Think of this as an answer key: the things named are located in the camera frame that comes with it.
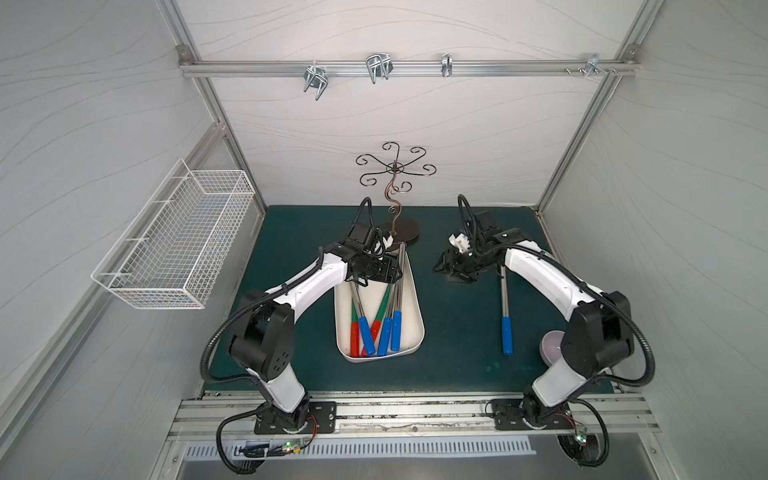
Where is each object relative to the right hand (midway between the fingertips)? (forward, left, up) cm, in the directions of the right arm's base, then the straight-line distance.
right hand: (438, 272), depth 84 cm
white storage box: (-10, +7, -15) cm, 19 cm away
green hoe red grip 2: (-10, +18, -13) cm, 24 cm away
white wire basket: (-7, +64, +17) cm, 67 cm away
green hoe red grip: (-14, +24, -13) cm, 30 cm away
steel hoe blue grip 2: (-15, +15, -11) cm, 24 cm away
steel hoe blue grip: (-13, +21, -12) cm, 27 cm away
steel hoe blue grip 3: (-10, -21, -15) cm, 28 cm away
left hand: (0, +13, -2) cm, 13 cm away
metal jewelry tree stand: (+27, +10, -13) cm, 31 cm away
